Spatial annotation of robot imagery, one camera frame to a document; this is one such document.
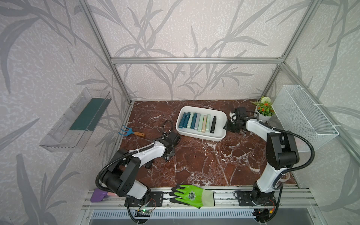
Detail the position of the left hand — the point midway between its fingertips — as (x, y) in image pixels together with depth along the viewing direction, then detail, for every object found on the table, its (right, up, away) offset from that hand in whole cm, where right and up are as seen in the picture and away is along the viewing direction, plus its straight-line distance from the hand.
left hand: (168, 151), depth 91 cm
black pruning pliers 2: (-12, -7, -6) cm, 15 cm away
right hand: (+38, +16, +7) cm, 42 cm away
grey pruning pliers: (+19, +18, +11) cm, 28 cm away
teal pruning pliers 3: (+17, +20, +14) cm, 30 cm away
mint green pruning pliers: (+14, +20, +14) cm, 28 cm away
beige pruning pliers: (+24, +17, +11) cm, 32 cm away
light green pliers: (+22, +18, +11) cm, 30 cm away
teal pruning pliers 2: (+11, +20, +14) cm, 27 cm away
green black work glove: (+15, -19, -17) cm, 29 cm away
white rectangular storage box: (+35, +10, +9) cm, 38 cm away
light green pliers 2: (+28, +18, +13) cm, 35 cm away
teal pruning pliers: (+8, +19, +13) cm, 25 cm away
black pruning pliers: (+31, +16, +11) cm, 37 cm away
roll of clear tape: (+68, -13, -12) cm, 70 cm away
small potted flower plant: (+65, +28, +3) cm, 70 cm away
